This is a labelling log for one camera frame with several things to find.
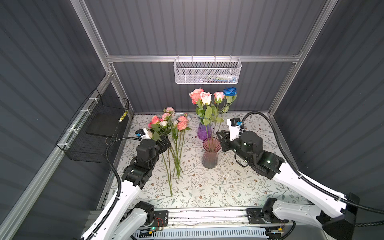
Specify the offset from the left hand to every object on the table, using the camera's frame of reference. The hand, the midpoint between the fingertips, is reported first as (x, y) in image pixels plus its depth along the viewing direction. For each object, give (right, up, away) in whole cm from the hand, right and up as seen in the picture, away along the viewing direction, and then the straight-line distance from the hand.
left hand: (160, 138), depth 74 cm
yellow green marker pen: (-23, +12, +8) cm, 27 cm away
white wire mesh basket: (+27, +52, +50) cm, 77 cm away
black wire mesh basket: (-36, +1, -2) cm, 36 cm away
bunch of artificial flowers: (-1, +3, +33) cm, 33 cm away
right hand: (+29, +3, -6) cm, 30 cm away
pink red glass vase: (+26, -5, +7) cm, 28 cm away
